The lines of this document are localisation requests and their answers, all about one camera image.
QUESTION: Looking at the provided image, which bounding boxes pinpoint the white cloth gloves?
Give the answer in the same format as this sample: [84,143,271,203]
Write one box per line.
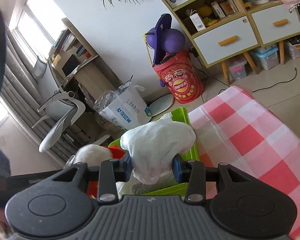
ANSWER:
[120,113,196,185]

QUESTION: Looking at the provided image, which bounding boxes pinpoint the red santa plush doll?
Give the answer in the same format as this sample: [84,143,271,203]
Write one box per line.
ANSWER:
[72,144,125,199]

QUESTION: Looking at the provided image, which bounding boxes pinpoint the red white checkered tablecloth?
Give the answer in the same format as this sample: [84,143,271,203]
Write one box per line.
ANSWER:
[189,86,300,239]

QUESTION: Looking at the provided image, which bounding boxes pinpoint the white paper shopping bag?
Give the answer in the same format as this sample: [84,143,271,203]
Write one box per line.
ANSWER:
[94,79,152,131]

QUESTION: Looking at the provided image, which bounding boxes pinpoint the grey office chair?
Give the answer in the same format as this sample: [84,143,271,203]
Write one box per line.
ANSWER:
[31,57,111,153]

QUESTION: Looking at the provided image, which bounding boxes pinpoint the red chips bucket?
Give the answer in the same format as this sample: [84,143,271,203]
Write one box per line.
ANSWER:
[153,50,204,103]

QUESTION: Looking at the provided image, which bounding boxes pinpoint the clear pink storage box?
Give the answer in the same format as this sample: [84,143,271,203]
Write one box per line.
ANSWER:
[226,55,247,81]

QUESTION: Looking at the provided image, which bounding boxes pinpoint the wooden desk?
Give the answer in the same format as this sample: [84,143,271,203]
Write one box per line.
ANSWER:
[49,18,122,100]

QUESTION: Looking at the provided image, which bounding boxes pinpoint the clear blue storage box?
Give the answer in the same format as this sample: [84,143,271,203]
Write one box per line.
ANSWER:
[249,44,279,70]

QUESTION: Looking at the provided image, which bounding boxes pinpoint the wooden shelf cabinet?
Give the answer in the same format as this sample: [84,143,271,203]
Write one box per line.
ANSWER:
[162,0,300,83]

